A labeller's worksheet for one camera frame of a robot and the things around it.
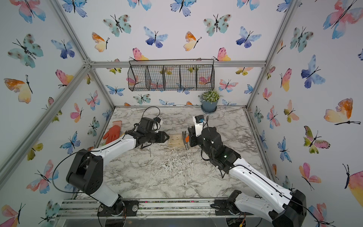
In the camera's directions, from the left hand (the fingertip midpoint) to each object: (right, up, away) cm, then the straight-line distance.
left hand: (168, 136), depth 89 cm
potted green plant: (+28, +24, +19) cm, 41 cm away
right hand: (+14, +7, -18) cm, 24 cm away
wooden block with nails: (+4, -4, +7) cm, 9 cm away
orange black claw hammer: (+11, -1, -8) cm, 14 cm away
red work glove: (-42, +1, +15) cm, 45 cm away
